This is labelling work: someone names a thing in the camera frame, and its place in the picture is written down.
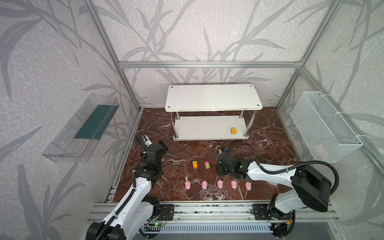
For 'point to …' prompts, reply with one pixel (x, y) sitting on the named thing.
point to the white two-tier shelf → (212, 112)
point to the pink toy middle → (220, 183)
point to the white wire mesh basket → (328, 136)
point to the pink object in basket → (319, 149)
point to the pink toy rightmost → (248, 185)
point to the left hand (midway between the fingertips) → (158, 138)
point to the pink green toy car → (207, 165)
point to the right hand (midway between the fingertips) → (218, 162)
